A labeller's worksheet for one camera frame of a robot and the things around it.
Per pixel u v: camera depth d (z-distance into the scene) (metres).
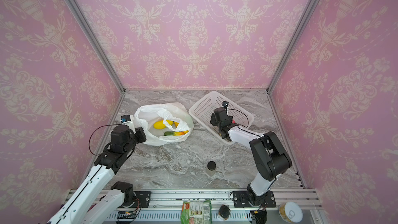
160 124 0.98
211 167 0.75
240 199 0.73
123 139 0.59
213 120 0.88
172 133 0.93
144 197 0.75
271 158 0.48
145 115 0.87
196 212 0.70
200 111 1.05
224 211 0.65
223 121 0.72
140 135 0.71
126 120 0.68
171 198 0.76
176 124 0.87
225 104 0.83
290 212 0.66
